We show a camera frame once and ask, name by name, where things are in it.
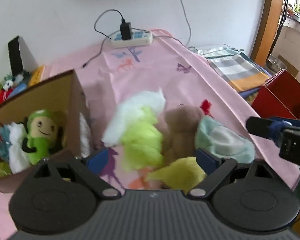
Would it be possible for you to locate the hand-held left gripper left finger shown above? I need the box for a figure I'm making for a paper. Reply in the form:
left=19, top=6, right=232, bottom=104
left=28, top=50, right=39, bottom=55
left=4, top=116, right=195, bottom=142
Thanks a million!
left=34, top=147, right=122, bottom=201

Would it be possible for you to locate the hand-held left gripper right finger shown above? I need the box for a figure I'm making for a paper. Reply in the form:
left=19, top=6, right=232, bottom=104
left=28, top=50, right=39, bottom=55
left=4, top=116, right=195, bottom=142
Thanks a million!
left=187, top=149, right=274, bottom=202

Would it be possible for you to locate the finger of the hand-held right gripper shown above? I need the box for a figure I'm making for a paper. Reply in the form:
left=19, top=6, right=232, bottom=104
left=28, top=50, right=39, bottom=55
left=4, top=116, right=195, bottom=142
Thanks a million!
left=245, top=116, right=292, bottom=143

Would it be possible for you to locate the light blue fabric toy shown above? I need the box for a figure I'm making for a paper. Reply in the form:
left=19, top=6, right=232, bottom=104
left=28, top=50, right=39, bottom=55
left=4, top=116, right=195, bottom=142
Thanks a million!
left=195, top=116, right=256, bottom=166

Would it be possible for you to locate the yellow plush toy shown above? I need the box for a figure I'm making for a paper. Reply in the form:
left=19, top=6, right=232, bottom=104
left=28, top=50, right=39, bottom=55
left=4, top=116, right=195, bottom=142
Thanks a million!
left=147, top=156, right=207, bottom=190

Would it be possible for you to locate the pinkish brown plush toy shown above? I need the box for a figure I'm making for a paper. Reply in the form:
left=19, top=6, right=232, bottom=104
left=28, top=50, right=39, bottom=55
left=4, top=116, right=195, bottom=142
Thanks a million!
left=159, top=100, right=214, bottom=167

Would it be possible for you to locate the neon green plush toy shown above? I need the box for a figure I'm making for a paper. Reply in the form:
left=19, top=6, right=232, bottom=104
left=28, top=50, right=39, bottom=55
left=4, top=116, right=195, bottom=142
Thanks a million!
left=121, top=106, right=165, bottom=172

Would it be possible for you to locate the orange plush toy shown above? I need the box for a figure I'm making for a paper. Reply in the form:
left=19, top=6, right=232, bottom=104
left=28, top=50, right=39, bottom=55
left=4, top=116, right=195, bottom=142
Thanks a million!
left=129, top=169, right=153, bottom=190

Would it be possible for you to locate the white fluffy plush toy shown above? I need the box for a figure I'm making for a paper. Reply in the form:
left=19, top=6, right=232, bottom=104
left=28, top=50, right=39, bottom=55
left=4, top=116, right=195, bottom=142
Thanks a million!
left=101, top=87, right=167, bottom=147

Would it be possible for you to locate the brown cardboard box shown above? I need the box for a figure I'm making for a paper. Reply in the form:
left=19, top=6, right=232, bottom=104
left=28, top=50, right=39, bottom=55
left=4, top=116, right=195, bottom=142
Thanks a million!
left=0, top=69, right=93, bottom=193

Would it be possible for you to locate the red box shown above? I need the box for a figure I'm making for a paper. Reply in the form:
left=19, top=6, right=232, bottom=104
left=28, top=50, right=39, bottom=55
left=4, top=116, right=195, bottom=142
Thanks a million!
left=251, top=69, right=300, bottom=120

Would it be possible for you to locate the green smiling plush doll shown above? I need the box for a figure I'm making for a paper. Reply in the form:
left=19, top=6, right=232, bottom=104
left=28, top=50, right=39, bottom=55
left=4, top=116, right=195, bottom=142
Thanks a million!
left=20, top=109, right=65, bottom=166

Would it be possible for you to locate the striped folded cloth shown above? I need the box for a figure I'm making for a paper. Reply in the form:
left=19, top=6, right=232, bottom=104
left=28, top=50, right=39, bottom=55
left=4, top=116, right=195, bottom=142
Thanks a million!
left=197, top=46, right=270, bottom=92

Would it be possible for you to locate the metal bowl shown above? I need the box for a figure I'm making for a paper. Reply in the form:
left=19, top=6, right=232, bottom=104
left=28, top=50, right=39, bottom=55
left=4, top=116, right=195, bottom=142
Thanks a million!
left=266, top=54, right=288, bottom=72

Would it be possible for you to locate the white plush cloth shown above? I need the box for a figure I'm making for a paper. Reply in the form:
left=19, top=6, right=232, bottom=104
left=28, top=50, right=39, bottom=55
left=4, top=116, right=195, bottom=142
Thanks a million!
left=7, top=122, right=32, bottom=174

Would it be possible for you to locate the olive green cloth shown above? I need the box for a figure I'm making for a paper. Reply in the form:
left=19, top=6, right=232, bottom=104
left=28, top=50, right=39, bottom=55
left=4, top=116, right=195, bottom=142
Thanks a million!
left=0, top=161, right=13, bottom=180

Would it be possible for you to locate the teal knitted toy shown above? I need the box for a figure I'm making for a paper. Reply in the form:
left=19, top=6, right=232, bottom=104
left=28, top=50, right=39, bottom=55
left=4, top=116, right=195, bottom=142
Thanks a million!
left=0, top=124, right=14, bottom=161

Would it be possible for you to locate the yellow book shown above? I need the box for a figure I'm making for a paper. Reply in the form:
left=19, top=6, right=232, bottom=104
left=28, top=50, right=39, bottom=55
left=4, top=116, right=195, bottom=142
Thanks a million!
left=27, top=65, right=46, bottom=87

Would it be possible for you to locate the blue glasses case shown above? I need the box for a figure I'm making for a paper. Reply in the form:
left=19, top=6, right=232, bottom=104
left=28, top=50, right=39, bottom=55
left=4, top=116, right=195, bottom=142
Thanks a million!
left=7, top=83, right=28, bottom=98

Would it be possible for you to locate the red plush toy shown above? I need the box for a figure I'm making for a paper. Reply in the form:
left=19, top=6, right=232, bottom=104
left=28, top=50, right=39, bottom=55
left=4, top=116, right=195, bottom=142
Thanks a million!
left=0, top=90, right=10, bottom=107

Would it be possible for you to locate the small panda toy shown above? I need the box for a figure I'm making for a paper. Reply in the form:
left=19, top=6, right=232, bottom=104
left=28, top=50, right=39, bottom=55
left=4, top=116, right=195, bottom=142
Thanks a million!
left=1, top=71, right=30, bottom=91

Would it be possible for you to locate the potted plant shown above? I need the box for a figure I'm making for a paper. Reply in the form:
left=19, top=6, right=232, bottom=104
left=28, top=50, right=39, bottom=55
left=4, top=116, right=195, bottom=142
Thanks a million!
left=287, top=3, right=300, bottom=17

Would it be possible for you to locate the white power strip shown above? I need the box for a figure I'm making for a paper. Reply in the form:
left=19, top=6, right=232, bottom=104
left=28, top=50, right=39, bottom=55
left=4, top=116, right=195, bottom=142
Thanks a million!
left=111, top=30, right=154, bottom=49

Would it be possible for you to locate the black charger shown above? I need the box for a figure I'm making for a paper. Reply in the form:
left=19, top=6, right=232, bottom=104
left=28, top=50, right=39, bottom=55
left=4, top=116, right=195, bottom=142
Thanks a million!
left=119, top=22, right=132, bottom=41

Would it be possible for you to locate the black speaker box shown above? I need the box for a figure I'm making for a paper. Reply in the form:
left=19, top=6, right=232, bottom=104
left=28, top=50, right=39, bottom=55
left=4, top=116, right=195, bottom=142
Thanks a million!
left=8, top=36, right=38, bottom=77

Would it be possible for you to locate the black charger cable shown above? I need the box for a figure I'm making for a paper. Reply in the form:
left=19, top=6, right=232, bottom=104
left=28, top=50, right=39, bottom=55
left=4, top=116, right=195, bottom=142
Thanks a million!
left=82, top=9, right=127, bottom=68

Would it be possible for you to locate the wooden door frame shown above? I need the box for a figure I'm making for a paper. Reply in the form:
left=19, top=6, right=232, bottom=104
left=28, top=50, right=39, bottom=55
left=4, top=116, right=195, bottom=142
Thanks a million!
left=250, top=0, right=287, bottom=61

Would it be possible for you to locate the white power cable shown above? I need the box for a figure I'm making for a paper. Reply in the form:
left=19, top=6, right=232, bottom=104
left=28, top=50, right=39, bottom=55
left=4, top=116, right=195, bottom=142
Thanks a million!
left=152, top=0, right=198, bottom=53

